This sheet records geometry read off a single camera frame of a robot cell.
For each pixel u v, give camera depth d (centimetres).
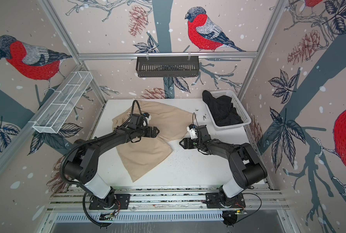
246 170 45
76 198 78
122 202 73
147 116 87
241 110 104
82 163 46
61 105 77
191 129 85
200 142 73
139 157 89
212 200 73
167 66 106
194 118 111
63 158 81
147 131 83
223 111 108
